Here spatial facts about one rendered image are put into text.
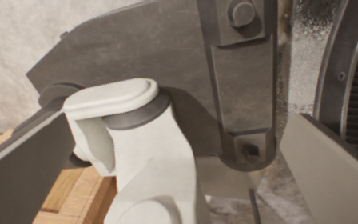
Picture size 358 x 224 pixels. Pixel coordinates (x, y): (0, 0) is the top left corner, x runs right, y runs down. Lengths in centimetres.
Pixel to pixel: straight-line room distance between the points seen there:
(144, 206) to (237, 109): 38
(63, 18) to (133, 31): 32
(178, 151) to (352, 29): 29
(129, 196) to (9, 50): 79
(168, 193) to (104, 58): 39
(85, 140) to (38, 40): 47
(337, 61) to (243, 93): 20
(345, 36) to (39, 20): 77
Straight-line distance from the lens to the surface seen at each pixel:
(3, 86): 104
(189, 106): 53
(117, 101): 37
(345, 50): 36
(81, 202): 76
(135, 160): 30
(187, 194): 19
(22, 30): 85
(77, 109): 42
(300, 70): 73
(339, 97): 36
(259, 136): 56
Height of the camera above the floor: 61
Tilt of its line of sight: 55 degrees down
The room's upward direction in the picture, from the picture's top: 170 degrees counter-clockwise
